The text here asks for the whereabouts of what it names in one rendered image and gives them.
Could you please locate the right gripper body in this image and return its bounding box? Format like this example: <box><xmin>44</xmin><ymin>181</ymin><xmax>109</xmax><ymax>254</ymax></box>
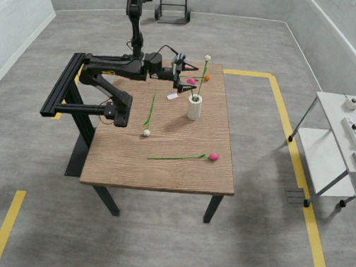
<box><xmin>161</xmin><ymin>53</ymin><xmax>182</xmax><ymax>93</ymax></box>

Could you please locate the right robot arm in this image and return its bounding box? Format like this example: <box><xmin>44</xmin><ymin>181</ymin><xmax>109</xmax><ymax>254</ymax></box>
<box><xmin>78</xmin><ymin>52</ymin><xmax>164</xmax><ymax>126</ymax></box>

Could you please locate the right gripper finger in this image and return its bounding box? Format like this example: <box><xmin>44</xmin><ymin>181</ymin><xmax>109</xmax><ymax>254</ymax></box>
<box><xmin>179</xmin><ymin>81</ymin><xmax>197</xmax><ymax>93</ymax></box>
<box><xmin>182</xmin><ymin>60</ymin><xmax>198</xmax><ymax>71</ymax></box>

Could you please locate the white flower with green stem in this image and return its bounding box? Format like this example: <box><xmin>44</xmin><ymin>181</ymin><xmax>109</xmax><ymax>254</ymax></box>
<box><xmin>203</xmin><ymin>55</ymin><xmax>210</xmax><ymax>74</ymax></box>

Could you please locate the white cylindrical vase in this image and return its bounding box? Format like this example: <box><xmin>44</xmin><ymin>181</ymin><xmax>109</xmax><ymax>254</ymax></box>
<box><xmin>187</xmin><ymin>95</ymin><xmax>202</xmax><ymax>120</ymax></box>

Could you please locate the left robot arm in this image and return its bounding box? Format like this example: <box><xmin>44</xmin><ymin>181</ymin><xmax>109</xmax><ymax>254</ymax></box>
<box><xmin>126</xmin><ymin>0</ymin><xmax>143</xmax><ymax>61</ymax></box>

